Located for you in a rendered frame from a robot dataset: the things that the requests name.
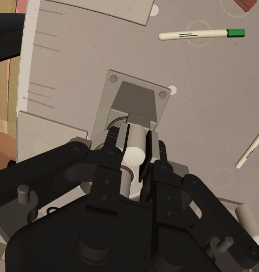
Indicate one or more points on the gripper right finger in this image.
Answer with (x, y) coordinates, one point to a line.
(169, 197)

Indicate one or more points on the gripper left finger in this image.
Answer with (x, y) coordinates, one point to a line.
(46, 163)

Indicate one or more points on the grey square flat plate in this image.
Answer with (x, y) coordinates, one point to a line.
(48, 136)

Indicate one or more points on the light grey spool stub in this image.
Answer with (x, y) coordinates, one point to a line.
(125, 184)

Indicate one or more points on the cream marker with green cap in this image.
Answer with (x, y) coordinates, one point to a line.
(197, 34)

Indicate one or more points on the orange rounded object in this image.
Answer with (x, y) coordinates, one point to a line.
(3, 148)

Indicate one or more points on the cream short cylinder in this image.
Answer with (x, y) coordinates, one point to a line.
(250, 223)

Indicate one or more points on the cream pen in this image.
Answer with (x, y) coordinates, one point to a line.
(251, 146)

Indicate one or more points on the black rounded object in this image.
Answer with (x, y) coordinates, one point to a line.
(7, 36)

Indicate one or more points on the large grey flat plate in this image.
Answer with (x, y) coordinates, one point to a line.
(112, 9)

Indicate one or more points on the red-brown flat block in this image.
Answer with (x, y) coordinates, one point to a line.
(246, 4)

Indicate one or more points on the grey bolted base plate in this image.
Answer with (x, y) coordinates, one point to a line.
(105, 102)

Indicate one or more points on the grey bracket block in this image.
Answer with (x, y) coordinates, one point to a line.
(134, 99)

